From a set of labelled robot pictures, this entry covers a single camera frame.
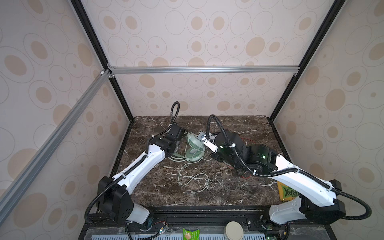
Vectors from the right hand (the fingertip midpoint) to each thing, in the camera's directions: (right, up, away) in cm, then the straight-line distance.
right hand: (213, 139), depth 63 cm
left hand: (-21, -1, +18) cm, 28 cm away
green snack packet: (-10, -44, +5) cm, 46 cm away
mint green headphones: (-9, -7, +22) cm, 24 cm away
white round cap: (+10, -41, +3) cm, 42 cm away
